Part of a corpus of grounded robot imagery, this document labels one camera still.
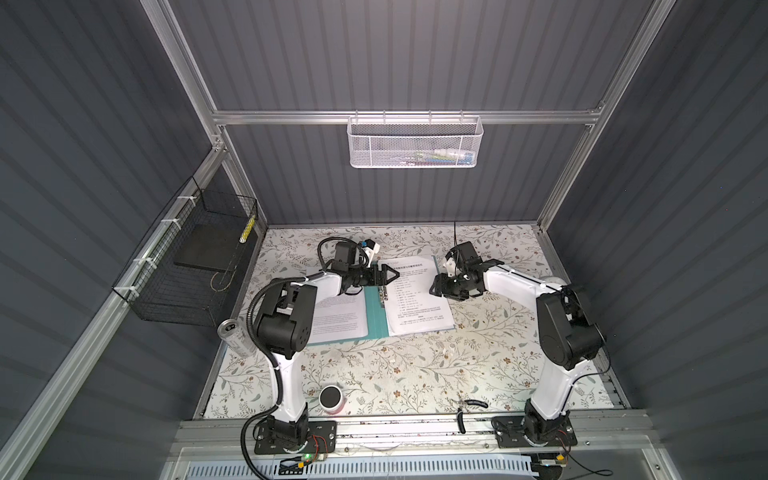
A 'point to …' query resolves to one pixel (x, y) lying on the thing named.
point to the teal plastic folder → (377, 321)
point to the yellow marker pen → (248, 227)
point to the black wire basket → (183, 272)
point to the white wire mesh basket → (415, 142)
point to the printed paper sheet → (343, 316)
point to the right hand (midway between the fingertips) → (439, 293)
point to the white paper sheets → (411, 308)
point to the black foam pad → (211, 246)
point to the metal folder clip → (383, 295)
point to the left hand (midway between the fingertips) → (391, 274)
